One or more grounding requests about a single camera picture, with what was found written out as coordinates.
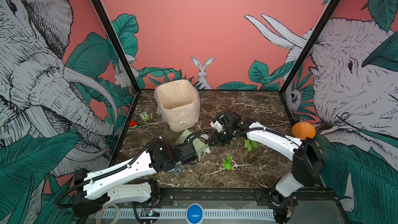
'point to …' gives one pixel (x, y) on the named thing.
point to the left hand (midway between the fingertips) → (177, 162)
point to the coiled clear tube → (99, 213)
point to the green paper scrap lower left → (227, 165)
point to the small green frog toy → (144, 116)
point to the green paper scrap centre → (247, 144)
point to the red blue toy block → (133, 125)
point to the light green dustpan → (200, 146)
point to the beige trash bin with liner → (178, 101)
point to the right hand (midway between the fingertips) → (207, 143)
